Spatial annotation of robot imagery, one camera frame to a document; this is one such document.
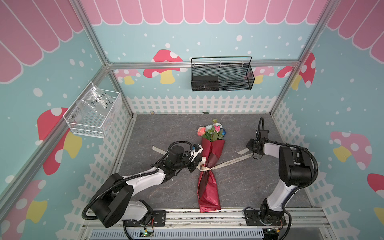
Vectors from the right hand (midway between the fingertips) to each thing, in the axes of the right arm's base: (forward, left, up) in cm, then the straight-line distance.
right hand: (249, 143), depth 102 cm
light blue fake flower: (+4, +26, +4) cm, 27 cm away
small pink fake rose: (+8, +22, +6) cm, 24 cm away
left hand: (-18, +33, +10) cm, 39 cm away
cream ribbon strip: (-18, +30, +4) cm, 36 cm away
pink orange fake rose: (+9, +33, +3) cm, 34 cm away
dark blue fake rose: (+8, +17, +3) cm, 19 cm away
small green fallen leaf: (+33, +28, -3) cm, 44 cm away
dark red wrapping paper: (-33, +30, +2) cm, 44 cm away
